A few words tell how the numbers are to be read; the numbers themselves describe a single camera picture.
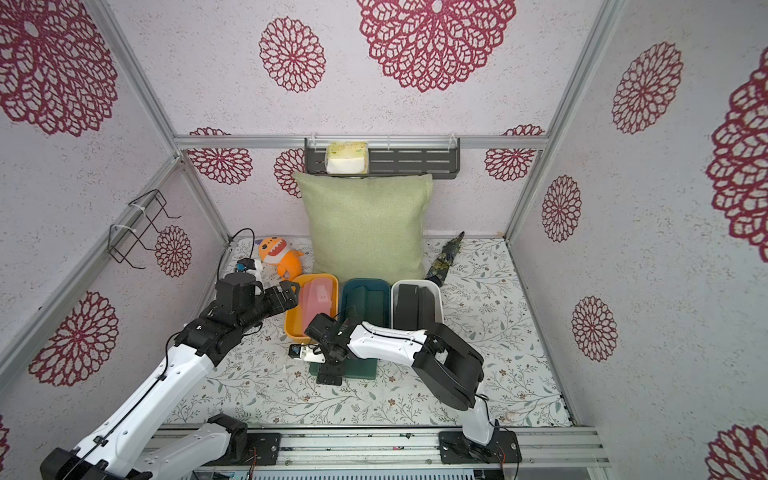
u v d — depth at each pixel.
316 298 0.95
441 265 1.13
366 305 0.97
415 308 0.95
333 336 0.66
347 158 0.90
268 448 0.73
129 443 0.40
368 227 0.89
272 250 1.07
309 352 0.74
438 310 0.94
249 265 0.66
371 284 1.00
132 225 0.75
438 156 0.96
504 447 0.73
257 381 0.85
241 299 0.57
